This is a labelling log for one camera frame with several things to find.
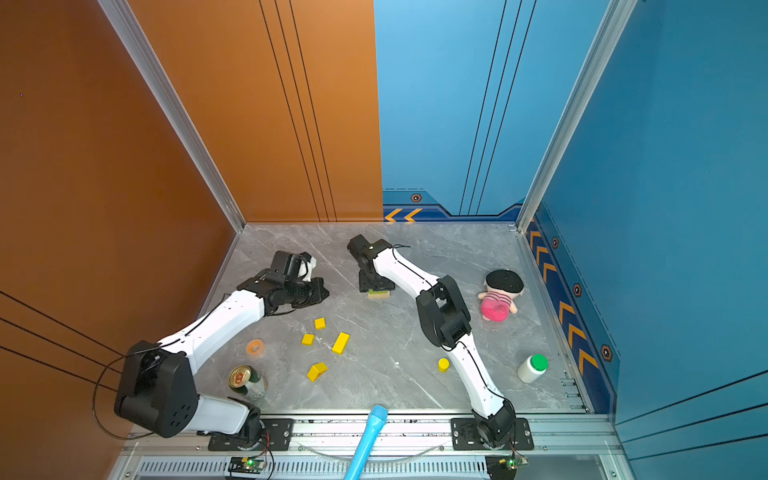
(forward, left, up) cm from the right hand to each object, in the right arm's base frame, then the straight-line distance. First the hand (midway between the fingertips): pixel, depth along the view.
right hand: (373, 288), depth 98 cm
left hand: (-7, +11, +10) cm, 16 cm away
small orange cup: (-20, +33, -1) cm, 39 cm away
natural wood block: (-2, -2, -2) cm, 4 cm away
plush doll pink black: (-3, -41, +3) cm, 42 cm away
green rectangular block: (-2, -2, 0) cm, 2 cm away
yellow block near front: (-26, +15, -2) cm, 30 cm away
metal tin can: (-31, +29, +7) cm, 43 cm away
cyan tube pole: (-39, -3, 0) cm, 39 cm away
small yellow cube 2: (-17, +19, -2) cm, 25 cm away
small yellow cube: (-12, +16, -2) cm, 20 cm away
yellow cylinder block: (-25, -21, -1) cm, 33 cm away
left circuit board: (-47, +27, -4) cm, 55 cm away
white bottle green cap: (-28, -43, +5) cm, 51 cm away
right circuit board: (-48, -33, -4) cm, 58 cm away
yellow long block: (-18, +9, -2) cm, 20 cm away
